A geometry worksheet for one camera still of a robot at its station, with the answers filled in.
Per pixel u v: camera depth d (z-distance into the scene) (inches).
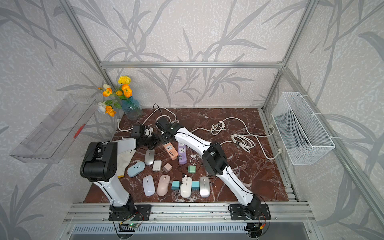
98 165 19.5
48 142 25.6
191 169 34.0
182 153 36.1
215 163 23.6
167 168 34.1
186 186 31.6
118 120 45.4
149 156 36.1
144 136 34.7
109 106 33.8
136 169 33.3
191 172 34.1
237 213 28.4
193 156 36.7
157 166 34.2
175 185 31.8
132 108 41.3
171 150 36.9
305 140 23.4
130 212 26.4
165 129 28.9
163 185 31.8
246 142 39.0
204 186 31.7
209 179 33.2
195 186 31.8
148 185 31.7
